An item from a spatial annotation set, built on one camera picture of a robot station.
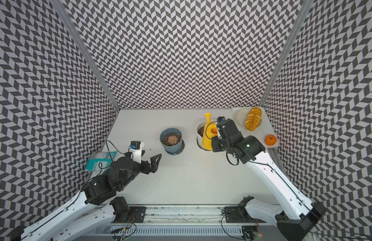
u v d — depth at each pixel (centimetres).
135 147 58
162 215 74
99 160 88
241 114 114
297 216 36
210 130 72
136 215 72
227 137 50
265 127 105
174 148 91
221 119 61
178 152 93
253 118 104
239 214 66
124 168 49
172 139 90
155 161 62
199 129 95
